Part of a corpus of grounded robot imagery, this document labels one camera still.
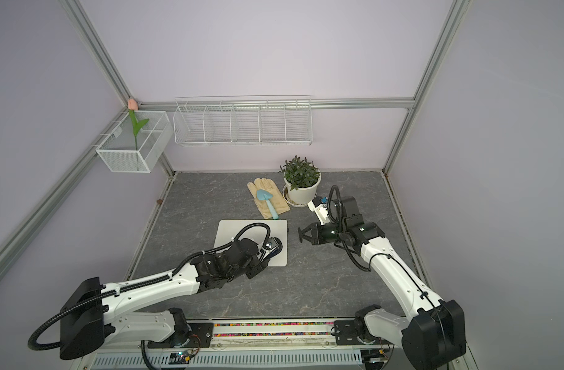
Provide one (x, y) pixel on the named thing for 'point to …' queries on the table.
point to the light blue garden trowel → (263, 195)
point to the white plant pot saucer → (287, 197)
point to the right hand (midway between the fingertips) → (301, 233)
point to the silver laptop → (228, 229)
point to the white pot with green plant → (301, 179)
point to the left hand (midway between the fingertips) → (262, 252)
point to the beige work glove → (277, 202)
